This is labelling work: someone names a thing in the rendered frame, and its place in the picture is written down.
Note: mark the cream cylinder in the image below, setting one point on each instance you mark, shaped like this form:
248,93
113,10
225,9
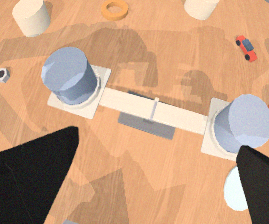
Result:
200,9
32,17

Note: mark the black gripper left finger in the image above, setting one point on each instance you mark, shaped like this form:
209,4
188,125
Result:
32,173

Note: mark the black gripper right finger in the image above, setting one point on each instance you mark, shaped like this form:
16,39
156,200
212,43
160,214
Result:
253,168

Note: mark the white round dish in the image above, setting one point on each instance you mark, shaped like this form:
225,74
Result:
233,191

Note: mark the cream balance beam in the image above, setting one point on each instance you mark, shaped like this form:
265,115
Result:
149,115

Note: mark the red toy car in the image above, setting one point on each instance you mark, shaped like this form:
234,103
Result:
247,48

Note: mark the orange ring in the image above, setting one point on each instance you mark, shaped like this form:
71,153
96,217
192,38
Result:
114,3

